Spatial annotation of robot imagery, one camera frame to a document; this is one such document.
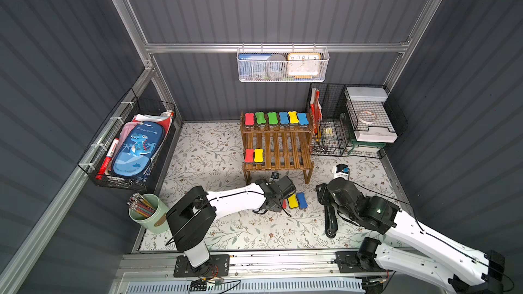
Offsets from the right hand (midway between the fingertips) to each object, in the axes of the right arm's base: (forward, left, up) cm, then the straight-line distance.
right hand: (322, 187), depth 75 cm
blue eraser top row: (+25, +6, +10) cm, 27 cm away
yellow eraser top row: (+26, +10, +11) cm, 30 cm away
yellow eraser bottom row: (+15, +24, 0) cm, 28 cm away
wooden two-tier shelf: (+20, +16, -2) cm, 26 cm away
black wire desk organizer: (+42, -18, -18) cm, 49 cm away
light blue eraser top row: (+26, +14, +11) cm, 31 cm away
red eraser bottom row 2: (0, +13, -17) cm, 21 cm away
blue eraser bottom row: (+3, +6, -16) cm, 17 cm away
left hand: (-2, +17, -13) cm, 22 cm away
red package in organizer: (+54, -7, -8) cm, 55 cm away
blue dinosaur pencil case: (+4, +62, +18) cm, 65 cm away
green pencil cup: (-8, +64, -4) cm, 64 cm away
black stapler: (-8, -5, -13) cm, 16 cm away
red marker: (+1, +72, +16) cm, 73 cm away
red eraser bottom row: (+15, +28, -1) cm, 32 cm away
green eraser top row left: (+25, +24, +11) cm, 36 cm away
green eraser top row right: (+26, +18, +11) cm, 33 cm away
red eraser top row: (+25, +28, +11) cm, 39 cm away
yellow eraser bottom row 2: (+1, +9, -17) cm, 19 cm away
